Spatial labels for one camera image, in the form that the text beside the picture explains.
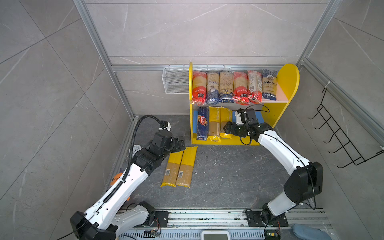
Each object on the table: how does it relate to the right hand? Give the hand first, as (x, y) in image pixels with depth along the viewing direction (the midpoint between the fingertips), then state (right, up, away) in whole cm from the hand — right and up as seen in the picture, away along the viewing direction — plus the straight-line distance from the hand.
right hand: (228, 127), depth 86 cm
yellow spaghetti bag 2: (-26, -29, 0) cm, 39 cm away
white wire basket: (-32, +31, +10) cm, 46 cm away
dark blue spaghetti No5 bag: (-15, +2, +5) cm, 16 cm away
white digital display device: (-10, -49, -20) cm, 54 cm away
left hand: (-29, -4, -13) cm, 32 cm away
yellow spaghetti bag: (-33, -25, +2) cm, 42 cm away
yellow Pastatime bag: (-1, -5, 0) cm, 5 cm away
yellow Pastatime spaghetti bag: (-7, +8, +12) cm, 16 cm away
